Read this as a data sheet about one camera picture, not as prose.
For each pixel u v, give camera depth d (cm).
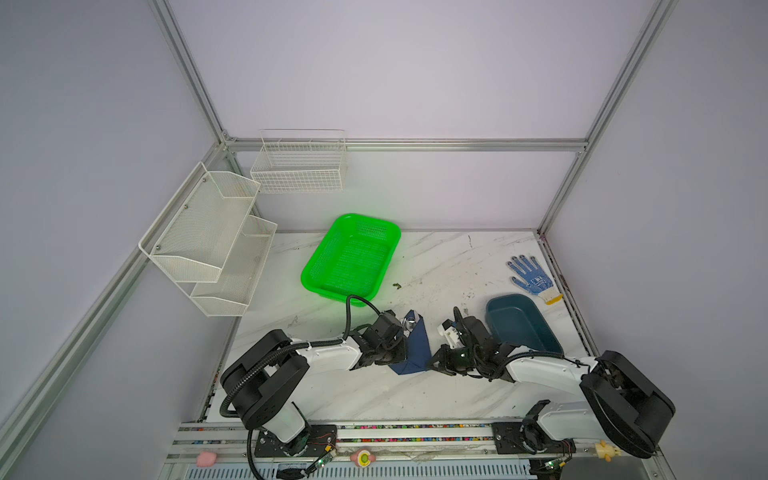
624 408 42
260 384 44
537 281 104
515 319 97
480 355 68
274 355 47
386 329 70
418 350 89
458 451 73
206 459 70
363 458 67
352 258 112
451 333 81
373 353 67
